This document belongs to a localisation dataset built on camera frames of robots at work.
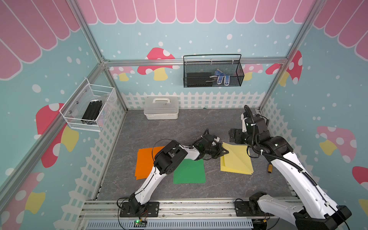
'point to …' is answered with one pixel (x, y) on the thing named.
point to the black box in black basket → (199, 80)
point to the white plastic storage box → (161, 107)
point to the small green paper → (190, 171)
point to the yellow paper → (238, 160)
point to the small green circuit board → (138, 223)
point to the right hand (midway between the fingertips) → (236, 131)
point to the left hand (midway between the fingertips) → (229, 154)
